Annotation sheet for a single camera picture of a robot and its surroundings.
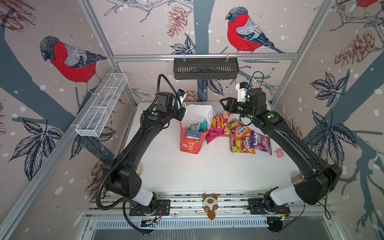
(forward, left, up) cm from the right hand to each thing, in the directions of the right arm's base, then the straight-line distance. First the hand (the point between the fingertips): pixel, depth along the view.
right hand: (221, 102), depth 73 cm
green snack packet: (+2, +9, -23) cm, 25 cm away
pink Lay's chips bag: (+3, -1, -25) cm, 25 cm away
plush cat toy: (-39, +5, -33) cm, 51 cm away
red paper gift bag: (+3, +15, -26) cm, 30 cm away
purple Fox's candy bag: (-3, -27, -31) cm, 42 cm away
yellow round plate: (-23, +46, -32) cm, 61 cm away
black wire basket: (+41, +8, -6) cm, 42 cm away
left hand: (+1, +20, -5) cm, 21 cm away
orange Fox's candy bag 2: (-6, -16, -32) cm, 36 cm away
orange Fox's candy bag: (+7, -14, -32) cm, 36 cm away
